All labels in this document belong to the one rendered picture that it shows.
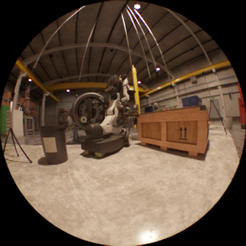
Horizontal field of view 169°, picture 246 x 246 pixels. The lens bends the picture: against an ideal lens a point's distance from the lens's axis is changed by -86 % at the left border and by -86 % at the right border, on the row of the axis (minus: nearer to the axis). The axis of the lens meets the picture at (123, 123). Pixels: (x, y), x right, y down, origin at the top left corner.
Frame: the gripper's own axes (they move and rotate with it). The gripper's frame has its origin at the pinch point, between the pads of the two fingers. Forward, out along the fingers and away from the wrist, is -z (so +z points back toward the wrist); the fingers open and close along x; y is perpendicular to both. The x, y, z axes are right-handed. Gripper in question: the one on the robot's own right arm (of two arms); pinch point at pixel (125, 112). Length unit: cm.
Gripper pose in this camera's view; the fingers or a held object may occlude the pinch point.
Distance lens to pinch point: 127.7
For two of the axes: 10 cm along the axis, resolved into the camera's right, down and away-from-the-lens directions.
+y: -8.0, 1.7, 5.8
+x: 6.0, 2.0, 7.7
